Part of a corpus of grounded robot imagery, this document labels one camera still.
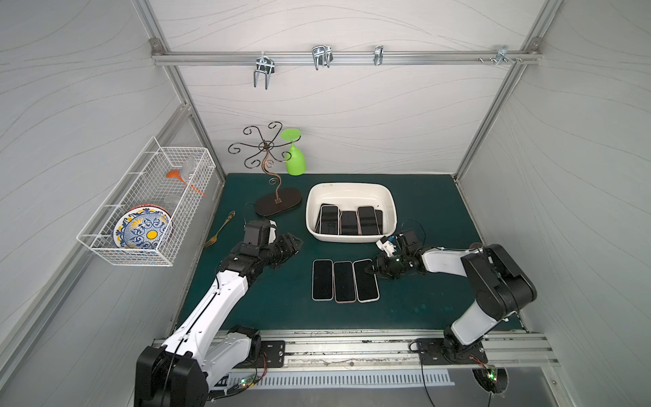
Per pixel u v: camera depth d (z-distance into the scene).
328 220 1.07
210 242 0.98
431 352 0.74
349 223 1.02
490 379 0.72
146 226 0.63
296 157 0.95
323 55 0.77
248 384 0.67
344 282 0.88
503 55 0.77
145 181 0.70
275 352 0.73
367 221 1.01
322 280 0.89
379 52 0.72
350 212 1.04
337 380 0.70
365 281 0.88
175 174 0.77
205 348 0.43
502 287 0.47
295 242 0.74
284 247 0.71
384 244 0.88
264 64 0.78
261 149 0.87
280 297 0.84
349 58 0.79
